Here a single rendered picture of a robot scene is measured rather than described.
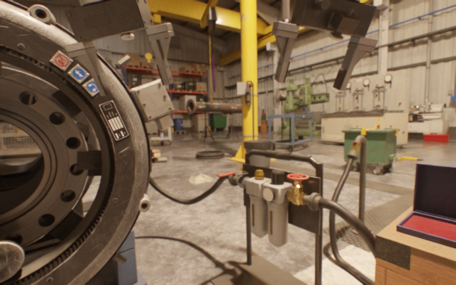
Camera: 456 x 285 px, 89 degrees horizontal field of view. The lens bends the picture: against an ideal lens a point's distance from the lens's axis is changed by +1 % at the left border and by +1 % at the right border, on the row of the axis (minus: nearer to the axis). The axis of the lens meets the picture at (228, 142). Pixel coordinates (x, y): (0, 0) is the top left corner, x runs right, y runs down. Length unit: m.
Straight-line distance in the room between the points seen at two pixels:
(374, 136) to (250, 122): 1.85
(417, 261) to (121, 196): 0.66
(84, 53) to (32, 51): 0.17
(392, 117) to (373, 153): 2.89
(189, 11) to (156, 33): 12.89
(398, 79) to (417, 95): 4.52
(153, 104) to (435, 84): 10.63
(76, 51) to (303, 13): 0.41
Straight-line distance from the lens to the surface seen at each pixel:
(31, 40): 0.68
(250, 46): 4.23
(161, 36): 0.46
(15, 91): 0.79
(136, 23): 0.47
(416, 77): 11.18
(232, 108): 8.76
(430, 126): 9.48
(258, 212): 0.97
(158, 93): 0.75
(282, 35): 0.46
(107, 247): 0.74
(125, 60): 0.84
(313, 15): 0.47
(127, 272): 1.20
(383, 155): 3.35
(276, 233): 0.93
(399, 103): 6.52
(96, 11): 0.49
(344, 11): 0.48
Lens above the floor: 0.70
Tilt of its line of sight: 5 degrees down
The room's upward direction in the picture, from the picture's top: 1 degrees counter-clockwise
